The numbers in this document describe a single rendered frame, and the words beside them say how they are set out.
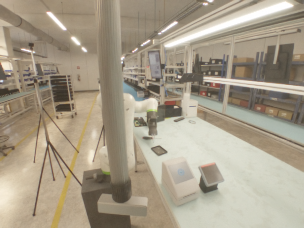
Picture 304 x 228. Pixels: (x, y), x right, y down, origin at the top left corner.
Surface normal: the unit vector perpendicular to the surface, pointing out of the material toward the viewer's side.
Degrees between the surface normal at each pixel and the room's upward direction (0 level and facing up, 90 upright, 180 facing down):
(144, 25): 90
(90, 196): 90
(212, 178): 32
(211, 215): 0
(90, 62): 90
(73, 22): 90
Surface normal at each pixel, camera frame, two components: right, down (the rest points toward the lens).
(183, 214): 0.00, -0.96
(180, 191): 0.24, -0.54
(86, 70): 0.31, 0.28
